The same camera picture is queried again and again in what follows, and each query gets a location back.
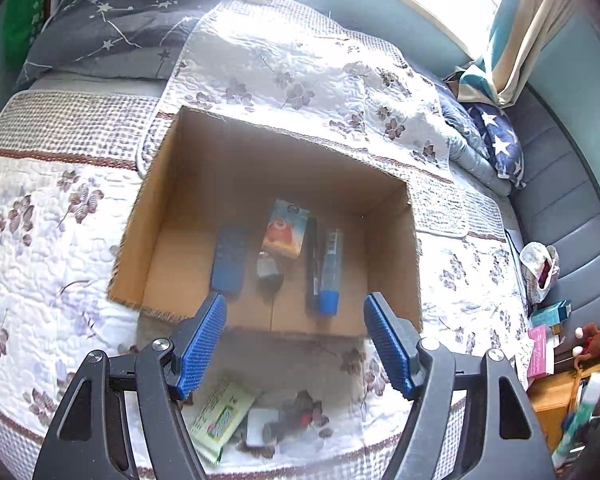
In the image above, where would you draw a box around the pink box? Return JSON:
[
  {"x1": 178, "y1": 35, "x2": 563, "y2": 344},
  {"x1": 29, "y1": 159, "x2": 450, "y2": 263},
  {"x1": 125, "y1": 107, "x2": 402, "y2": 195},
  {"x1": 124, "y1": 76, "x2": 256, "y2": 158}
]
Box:
[{"x1": 526, "y1": 325, "x2": 561, "y2": 378}]

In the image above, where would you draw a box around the brown cardboard box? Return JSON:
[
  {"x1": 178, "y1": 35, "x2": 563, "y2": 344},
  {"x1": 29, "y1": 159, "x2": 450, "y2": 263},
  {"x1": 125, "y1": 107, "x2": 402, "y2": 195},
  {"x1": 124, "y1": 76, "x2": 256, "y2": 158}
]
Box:
[{"x1": 107, "y1": 105, "x2": 423, "y2": 336}]

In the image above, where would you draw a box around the black marker pen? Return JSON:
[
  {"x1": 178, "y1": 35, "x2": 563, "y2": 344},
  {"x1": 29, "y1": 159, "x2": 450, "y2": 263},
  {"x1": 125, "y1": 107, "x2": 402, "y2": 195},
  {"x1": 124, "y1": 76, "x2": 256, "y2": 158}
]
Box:
[{"x1": 305, "y1": 217, "x2": 321, "y2": 313}]

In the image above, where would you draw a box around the clear tube with blue cap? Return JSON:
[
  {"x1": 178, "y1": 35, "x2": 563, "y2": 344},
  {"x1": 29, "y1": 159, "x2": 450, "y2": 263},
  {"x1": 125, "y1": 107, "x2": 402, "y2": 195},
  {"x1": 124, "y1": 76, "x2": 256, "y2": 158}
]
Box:
[{"x1": 317, "y1": 228, "x2": 343, "y2": 317}]

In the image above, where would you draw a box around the teal box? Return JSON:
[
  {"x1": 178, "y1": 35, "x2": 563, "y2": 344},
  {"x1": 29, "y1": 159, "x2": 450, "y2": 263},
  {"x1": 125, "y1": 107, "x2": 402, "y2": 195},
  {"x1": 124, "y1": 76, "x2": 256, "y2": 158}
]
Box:
[{"x1": 530, "y1": 300, "x2": 573, "y2": 328}]

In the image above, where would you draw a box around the wooden nightstand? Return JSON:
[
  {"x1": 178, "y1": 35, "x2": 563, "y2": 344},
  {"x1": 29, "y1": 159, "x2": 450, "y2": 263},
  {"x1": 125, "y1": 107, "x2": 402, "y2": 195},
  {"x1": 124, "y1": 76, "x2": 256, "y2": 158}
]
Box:
[{"x1": 527, "y1": 360, "x2": 600, "y2": 456}]

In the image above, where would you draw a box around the orange cartoon card packet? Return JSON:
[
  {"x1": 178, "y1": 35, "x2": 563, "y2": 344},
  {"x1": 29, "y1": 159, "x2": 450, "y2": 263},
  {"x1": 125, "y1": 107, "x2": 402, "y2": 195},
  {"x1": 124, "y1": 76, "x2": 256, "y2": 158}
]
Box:
[{"x1": 261, "y1": 198, "x2": 313, "y2": 260}]

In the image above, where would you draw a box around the dark star pattern pillow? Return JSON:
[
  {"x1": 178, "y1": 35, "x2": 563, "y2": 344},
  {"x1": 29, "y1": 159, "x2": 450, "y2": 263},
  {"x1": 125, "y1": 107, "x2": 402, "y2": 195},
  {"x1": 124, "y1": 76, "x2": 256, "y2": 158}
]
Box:
[{"x1": 12, "y1": 0, "x2": 216, "y2": 93}]

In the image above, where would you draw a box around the white charger adapter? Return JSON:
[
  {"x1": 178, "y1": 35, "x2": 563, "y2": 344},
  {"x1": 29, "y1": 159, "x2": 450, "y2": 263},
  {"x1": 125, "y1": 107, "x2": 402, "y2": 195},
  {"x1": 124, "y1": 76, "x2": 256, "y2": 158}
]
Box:
[{"x1": 245, "y1": 407, "x2": 281, "y2": 448}]

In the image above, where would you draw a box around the black remote control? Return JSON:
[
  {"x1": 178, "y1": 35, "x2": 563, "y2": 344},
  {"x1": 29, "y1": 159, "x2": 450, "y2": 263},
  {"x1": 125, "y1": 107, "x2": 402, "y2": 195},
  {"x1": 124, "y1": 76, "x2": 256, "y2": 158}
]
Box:
[{"x1": 210, "y1": 228, "x2": 251, "y2": 295}]

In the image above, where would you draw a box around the grey padded headboard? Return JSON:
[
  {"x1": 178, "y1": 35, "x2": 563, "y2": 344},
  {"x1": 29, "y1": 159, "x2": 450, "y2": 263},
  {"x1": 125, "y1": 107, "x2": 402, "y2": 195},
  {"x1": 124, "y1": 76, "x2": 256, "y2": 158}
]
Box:
[{"x1": 505, "y1": 85, "x2": 600, "y2": 306}]

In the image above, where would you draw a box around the white teal tube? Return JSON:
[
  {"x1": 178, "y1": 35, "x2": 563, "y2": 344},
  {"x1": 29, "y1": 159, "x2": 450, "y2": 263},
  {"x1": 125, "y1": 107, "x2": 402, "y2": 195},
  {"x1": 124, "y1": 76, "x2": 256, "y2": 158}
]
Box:
[{"x1": 552, "y1": 400, "x2": 596, "y2": 468}]

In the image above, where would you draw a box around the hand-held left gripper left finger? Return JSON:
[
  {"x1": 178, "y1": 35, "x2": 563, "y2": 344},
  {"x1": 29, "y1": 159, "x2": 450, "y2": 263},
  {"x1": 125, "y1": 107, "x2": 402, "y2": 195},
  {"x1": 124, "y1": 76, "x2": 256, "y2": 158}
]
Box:
[{"x1": 32, "y1": 292, "x2": 228, "y2": 480}]

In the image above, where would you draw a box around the green bag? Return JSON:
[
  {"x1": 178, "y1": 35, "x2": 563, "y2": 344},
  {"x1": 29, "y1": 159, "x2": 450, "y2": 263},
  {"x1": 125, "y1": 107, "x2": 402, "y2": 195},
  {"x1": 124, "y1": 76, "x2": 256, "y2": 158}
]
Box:
[{"x1": 2, "y1": 0, "x2": 48, "y2": 71}]

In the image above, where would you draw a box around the green wet wipe packet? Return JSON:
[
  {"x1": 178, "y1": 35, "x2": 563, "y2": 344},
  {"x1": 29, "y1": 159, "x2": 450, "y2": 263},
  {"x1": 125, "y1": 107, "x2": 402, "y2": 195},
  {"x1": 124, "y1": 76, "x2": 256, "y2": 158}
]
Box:
[{"x1": 187, "y1": 377, "x2": 256, "y2": 463}]

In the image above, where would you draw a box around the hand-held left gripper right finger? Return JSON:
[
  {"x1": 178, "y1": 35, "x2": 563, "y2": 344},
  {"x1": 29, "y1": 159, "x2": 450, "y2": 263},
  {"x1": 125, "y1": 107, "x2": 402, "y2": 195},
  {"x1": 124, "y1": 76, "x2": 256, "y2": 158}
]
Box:
[{"x1": 362, "y1": 291, "x2": 556, "y2": 480}]

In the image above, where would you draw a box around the white quilted floral cover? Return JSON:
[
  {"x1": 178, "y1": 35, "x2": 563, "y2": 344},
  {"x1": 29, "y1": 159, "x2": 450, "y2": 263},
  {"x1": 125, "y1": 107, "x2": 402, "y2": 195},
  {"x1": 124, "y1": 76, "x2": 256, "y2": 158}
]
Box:
[{"x1": 135, "y1": 0, "x2": 473, "y2": 238}]

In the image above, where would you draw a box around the small black grey gadget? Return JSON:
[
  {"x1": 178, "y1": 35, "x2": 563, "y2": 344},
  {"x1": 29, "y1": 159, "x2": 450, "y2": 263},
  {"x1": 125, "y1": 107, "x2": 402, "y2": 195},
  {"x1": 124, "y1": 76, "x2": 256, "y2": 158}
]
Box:
[{"x1": 256, "y1": 255, "x2": 285, "y2": 293}]

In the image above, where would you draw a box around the black red lighter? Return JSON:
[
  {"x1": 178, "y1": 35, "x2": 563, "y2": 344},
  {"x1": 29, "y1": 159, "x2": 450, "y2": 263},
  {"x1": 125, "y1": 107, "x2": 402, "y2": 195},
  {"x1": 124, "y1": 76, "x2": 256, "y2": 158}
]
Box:
[{"x1": 262, "y1": 390, "x2": 326, "y2": 443}]

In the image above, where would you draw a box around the navy pillow with white stars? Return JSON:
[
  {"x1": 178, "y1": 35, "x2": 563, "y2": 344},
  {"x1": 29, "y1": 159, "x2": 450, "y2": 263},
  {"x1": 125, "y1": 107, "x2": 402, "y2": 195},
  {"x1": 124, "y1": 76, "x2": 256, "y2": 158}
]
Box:
[{"x1": 467, "y1": 102, "x2": 528, "y2": 191}]

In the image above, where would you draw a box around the teal beige curtain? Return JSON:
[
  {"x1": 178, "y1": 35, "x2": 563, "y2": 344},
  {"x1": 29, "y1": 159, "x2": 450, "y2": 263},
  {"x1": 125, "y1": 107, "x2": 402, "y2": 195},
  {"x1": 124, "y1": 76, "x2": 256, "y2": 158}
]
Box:
[{"x1": 452, "y1": 0, "x2": 576, "y2": 108}]

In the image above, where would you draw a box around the brown plush toy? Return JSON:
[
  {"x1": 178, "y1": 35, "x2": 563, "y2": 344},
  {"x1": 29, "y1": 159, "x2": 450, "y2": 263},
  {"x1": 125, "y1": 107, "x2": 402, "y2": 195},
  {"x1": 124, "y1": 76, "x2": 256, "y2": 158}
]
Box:
[{"x1": 575, "y1": 322, "x2": 600, "y2": 366}]

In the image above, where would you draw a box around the white plastic bag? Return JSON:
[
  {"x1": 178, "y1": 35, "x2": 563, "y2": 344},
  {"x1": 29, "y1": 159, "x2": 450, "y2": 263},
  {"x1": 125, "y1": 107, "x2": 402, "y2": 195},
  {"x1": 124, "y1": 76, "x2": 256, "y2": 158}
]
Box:
[{"x1": 520, "y1": 241, "x2": 561, "y2": 306}]

